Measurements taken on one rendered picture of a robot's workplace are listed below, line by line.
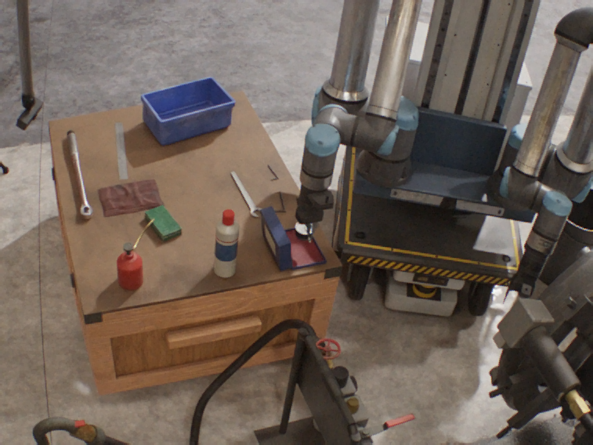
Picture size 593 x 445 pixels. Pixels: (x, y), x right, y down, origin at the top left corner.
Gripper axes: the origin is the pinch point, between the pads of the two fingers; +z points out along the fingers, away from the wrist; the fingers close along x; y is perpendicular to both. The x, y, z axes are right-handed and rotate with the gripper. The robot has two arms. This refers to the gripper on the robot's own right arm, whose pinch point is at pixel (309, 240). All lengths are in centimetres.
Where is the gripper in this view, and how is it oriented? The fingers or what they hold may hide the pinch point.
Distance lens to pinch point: 223.7
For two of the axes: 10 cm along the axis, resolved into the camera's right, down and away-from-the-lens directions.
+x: -9.3, 1.7, -3.4
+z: -1.2, 7.3, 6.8
